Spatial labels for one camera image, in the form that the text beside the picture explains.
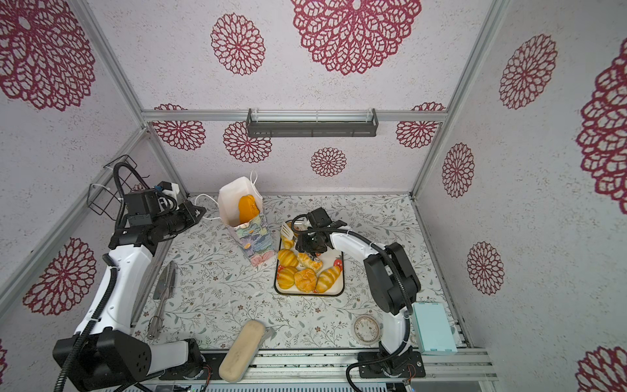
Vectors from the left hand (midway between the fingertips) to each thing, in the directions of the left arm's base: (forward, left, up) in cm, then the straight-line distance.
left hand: (205, 213), depth 77 cm
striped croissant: (+3, -24, -23) cm, 34 cm away
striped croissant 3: (-11, -25, -23) cm, 35 cm away
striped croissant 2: (-3, -24, -22) cm, 33 cm away
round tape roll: (-28, -52, -28) cm, 65 cm away
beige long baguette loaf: (-35, -12, -24) cm, 44 cm away
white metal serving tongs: (+7, -24, -20) cm, 32 cm away
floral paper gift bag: (-2, -14, -11) cm, 17 cm away
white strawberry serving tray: (-11, -29, -23) cm, 38 cm away
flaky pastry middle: (-4, -32, -23) cm, 39 cm away
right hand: (+1, -30, -19) cm, 35 cm away
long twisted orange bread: (+13, -9, -12) cm, 20 cm away
